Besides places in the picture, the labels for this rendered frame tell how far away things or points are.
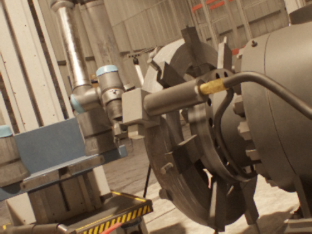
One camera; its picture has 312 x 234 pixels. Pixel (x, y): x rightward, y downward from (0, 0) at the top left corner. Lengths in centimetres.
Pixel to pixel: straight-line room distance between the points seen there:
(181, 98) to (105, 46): 89
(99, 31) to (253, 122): 101
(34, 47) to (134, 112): 112
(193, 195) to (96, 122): 81
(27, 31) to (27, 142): 60
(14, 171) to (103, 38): 75
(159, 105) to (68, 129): 100
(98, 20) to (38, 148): 70
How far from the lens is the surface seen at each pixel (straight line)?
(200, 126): 145
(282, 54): 132
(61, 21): 199
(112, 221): 197
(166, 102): 124
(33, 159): 215
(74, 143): 218
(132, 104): 131
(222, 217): 152
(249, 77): 114
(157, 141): 136
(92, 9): 204
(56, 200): 227
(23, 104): 225
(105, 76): 166
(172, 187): 140
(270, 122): 128
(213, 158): 147
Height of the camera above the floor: 77
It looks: 2 degrees down
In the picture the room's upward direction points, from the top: 17 degrees counter-clockwise
